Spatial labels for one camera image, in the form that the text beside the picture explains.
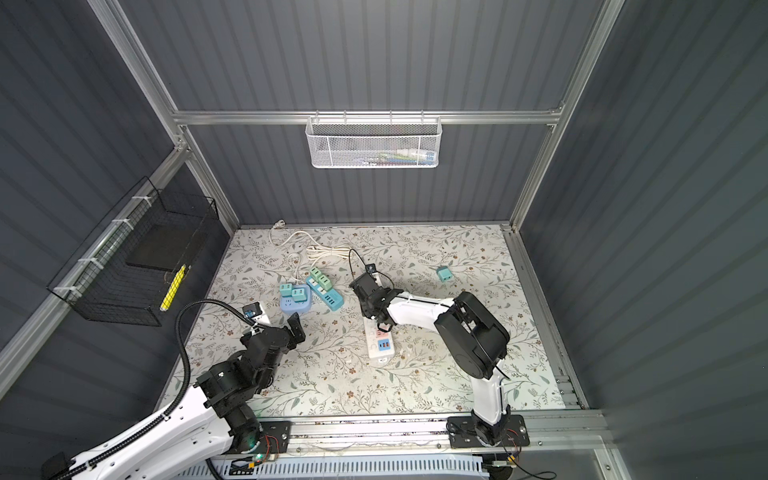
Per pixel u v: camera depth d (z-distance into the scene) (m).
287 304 0.94
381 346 0.86
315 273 0.98
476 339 0.53
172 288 0.69
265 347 0.56
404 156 0.92
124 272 0.71
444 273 1.05
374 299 0.72
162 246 0.75
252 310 0.65
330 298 0.96
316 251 1.09
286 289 0.94
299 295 0.93
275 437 0.72
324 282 0.96
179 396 0.50
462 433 0.73
